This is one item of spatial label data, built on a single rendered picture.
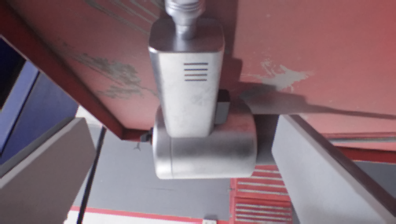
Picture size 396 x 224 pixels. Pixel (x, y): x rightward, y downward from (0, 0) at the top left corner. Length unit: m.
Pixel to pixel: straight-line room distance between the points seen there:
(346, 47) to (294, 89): 0.07
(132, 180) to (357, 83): 3.02
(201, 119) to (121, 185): 3.02
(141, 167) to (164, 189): 0.46
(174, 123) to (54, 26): 0.13
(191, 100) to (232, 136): 0.08
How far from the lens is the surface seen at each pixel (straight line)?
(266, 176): 2.63
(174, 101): 0.17
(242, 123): 0.23
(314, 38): 0.20
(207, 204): 3.02
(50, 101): 0.69
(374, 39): 0.22
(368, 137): 0.34
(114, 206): 3.20
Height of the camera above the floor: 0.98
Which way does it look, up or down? 24 degrees down
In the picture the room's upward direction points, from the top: 175 degrees counter-clockwise
